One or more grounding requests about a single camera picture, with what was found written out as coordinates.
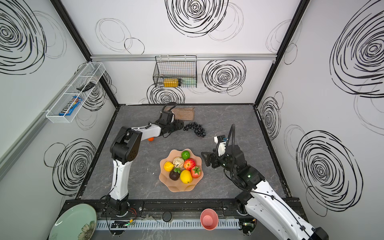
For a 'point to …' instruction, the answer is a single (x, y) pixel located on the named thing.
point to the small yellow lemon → (168, 166)
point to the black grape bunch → (197, 128)
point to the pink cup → (209, 219)
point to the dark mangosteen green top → (174, 174)
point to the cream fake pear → (178, 162)
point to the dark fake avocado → (179, 124)
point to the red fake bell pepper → (189, 164)
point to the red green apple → (196, 171)
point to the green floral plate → (78, 222)
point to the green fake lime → (185, 154)
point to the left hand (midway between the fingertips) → (183, 124)
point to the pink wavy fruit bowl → (178, 186)
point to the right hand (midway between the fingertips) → (207, 151)
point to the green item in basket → (189, 82)
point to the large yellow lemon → (186, 176)
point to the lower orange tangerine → (151, 139)
